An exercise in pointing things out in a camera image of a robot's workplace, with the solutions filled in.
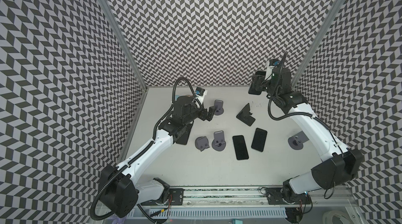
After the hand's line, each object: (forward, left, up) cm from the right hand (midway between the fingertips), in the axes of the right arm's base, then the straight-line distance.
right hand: (259, 81), depth 77 cm
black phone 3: (-22, +9, -29) cm, 38 cm away
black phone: (-2, +3, -5) cm, 6 cm away
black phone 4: (-17, -3, -31) cm, 36 cm away
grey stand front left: (-20, +30, -27) cm, 45 cm away
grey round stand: (-21, +21, -25) cm, 39 cm away
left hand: (-9, +25, -5) cm, 27 cm away
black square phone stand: (-4, +4, -26) cm, 26 cm away
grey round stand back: (+3, +18, -28) cm, 34 cm away
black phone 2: (-17, +40, -26) cm, 51 cm away
